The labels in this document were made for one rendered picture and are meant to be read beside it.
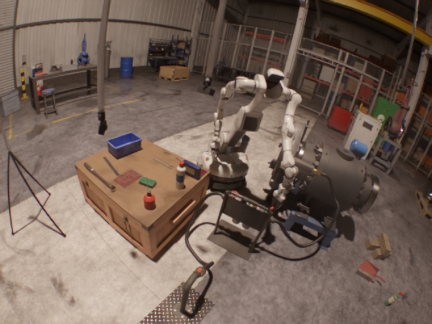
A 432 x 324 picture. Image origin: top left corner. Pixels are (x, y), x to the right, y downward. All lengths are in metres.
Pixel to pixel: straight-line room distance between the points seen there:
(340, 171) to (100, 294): 2.22
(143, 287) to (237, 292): 0.71
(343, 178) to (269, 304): 1.26
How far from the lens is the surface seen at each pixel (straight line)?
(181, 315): 1.47
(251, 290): 1.64
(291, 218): 1.99
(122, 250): 1.70
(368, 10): 9.69
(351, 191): 1.95
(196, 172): 1.53
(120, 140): 1.98
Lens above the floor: 1.45
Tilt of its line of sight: 32 degrees down
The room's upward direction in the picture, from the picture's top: 12 degrees clockwise
